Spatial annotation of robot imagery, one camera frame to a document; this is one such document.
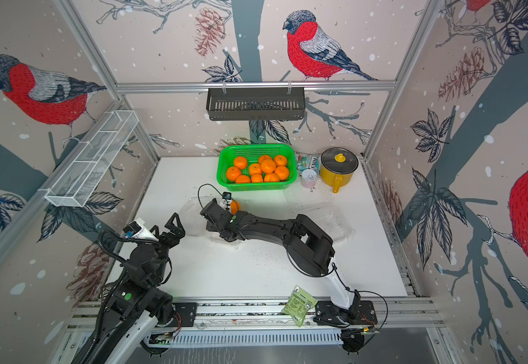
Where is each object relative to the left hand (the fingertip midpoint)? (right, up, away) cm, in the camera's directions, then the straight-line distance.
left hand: (172, 215), depth 74 cm
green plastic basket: (+26, +17, +35) cm, 47 cm away
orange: (+18, +20, +40) cm, 48 cm away
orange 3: (+39, +15, +33) cm, 53 cm away
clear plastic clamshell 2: (+56, -1, +27) cm, 62 cm away
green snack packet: (+52, +21, +40) cm, 69 cm away
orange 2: (+38, +21, +40) cm, 59 cm away
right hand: (+10, -4, +15) cm, 19 cm away
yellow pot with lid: (+64, +17, +29) cm, 72 cm away
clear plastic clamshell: (-1, -8, +24) cm, 25 cm away
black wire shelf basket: (+26, +48, +32) cm, 63 cm away
